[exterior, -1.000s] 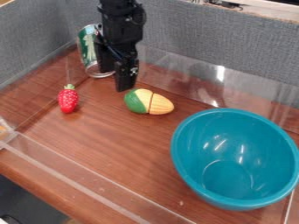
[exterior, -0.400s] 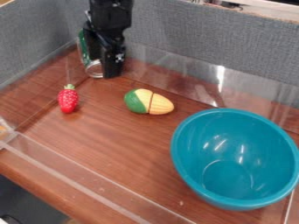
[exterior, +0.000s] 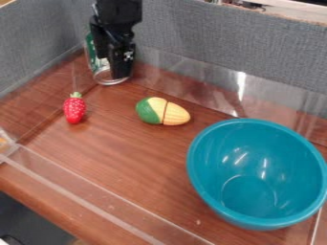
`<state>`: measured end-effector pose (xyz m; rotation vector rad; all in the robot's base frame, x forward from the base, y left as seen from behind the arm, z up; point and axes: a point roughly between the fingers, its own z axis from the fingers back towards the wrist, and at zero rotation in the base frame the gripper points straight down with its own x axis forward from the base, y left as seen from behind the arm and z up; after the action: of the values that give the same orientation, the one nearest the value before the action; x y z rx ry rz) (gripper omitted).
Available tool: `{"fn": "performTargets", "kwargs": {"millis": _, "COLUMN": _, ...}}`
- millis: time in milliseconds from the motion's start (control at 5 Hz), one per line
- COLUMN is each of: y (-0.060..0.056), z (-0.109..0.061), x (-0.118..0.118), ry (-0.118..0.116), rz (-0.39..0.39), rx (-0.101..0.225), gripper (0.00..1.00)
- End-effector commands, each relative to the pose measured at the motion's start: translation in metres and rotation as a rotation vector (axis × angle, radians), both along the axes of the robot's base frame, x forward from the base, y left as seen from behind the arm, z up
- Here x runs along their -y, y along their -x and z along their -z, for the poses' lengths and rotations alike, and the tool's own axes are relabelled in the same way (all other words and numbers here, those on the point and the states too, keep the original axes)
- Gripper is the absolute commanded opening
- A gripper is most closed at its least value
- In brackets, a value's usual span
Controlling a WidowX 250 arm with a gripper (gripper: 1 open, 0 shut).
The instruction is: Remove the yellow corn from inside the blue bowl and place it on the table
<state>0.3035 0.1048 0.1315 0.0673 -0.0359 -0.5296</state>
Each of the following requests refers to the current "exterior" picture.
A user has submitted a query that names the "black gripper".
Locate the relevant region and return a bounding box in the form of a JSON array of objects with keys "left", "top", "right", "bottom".
[{"left": 89, "top": 6, "right": 137, "bottom": 79}]

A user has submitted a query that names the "yellow green toy corn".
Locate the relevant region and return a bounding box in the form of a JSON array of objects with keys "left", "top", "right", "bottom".
[{"left": 135, "top": 97, "right": 191, "bottom": 125}]

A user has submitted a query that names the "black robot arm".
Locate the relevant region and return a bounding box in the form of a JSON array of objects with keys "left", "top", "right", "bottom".
[{"left": 89, "top": 0, "right": 141, "bottom": 85}]

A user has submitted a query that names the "teal blue plastic bowl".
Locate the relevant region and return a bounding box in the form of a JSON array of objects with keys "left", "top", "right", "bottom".
[{"left": 187, "top": 119, "right": 327, "bottom": 231}]

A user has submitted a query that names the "green Del Monte can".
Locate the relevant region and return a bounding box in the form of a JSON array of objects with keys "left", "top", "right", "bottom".
[{"left": 84, "top": 33, "right": 128, "bottom": 85}]

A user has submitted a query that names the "red toy strawberry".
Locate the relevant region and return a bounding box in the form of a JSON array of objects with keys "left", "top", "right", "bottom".
[{"left": 63, "top": 92, "right": 87, "bottom": 123}]

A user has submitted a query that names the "clear acrylic barrier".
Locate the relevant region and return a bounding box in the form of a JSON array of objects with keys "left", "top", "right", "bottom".
[{"left": 0, "top": 127, "right": 214, "bottom": 245}]

